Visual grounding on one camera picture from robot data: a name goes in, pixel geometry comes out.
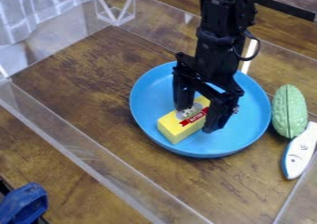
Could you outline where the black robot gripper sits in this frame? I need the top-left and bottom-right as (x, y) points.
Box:
(173, 27), (245, 133)

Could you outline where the yellow toy butter block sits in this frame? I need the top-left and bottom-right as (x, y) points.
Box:
(158, 96), (209, 144)

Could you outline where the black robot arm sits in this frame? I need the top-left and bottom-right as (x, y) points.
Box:
(173, 0), (257, 133)

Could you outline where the blue round plastic plate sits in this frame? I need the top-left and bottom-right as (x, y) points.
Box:
(130, 62), (272, 158)

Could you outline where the green toy bitter gourd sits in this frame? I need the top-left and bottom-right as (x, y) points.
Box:
(272, 84), (310, 139)

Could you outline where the white blue toy fish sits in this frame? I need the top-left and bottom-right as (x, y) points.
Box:
(282, 121), (317, 180)

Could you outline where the clear acrylic enclosure wall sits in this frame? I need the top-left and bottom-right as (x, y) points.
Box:
(0, 0), (317, 224)

